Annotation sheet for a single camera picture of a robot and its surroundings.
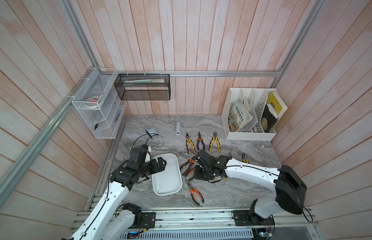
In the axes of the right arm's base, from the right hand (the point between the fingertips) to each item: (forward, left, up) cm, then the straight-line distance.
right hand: (193, 175), depth 82 cm
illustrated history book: (+38, -31, +9) cm, 50 cm away
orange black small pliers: (+29, -5, -5) cm, 30 cm away
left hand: (+1, +18, +9) cm, 20 cm away
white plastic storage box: (-1, +14, -6) cm, 15 cm away
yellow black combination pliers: (+28, +3, -5) cm, 28 cm away
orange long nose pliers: (-7, +1, -5) cm, 9 cm away
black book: (+36, -50, +9) cm, 62 cm away
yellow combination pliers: (+32, -16, -6) cm, 36 cm away
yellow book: (+37, -52, +19) cm, 67 cm away
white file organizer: (+35, -38, +14) cm, 53 cm away
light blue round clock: (+30, +28, +1) cm, 41 cm away
